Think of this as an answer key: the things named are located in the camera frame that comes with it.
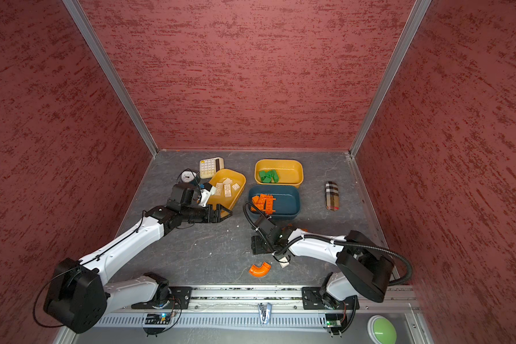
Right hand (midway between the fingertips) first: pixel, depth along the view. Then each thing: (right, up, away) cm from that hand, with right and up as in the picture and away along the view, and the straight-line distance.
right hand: (259, 250), depth 85 cm
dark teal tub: (+13, +17, +13) cm, 25 cm away
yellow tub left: (-21, +30, +21) cm, 42 cm away
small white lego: (-12, +25, +19) cm, 33 cm away
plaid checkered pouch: (+35, +20, +15) cm, 43 cm away
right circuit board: (+26, -18, -14) cm, 35 cm away
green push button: (+40, -19, -17) cm, 48 cm away
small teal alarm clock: (-35, +29, +19) cm, 49 cm away
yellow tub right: (+16, +32, +28) cm, 45 cm away
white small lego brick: (-16, +27, +22) cm, 38 cm away
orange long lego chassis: (+5, +16, +14) cm, 22 cm away
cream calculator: (-28, +34, +26) cm, 51 cm away
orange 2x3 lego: (+1, +18, +15) cm, 24 cm away
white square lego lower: (+10, -4, -4) cm, 11 cm away
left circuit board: (-34, -18, -13) cm, 41 cm away
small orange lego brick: (-2, +19, +13) cm, 23 cm away
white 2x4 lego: (-16, +23, +18) cm, 33 cm away
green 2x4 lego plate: (+8, +30, +23) cm, 38 cm away
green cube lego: (+4, +29, +22) cm, 36 cm away
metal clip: (+2, -15, -14) cm, 20 cm away
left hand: (-14, +14, -5) cm, 20 cm away
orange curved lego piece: (+1, -6, -4) cm, 8 cm away
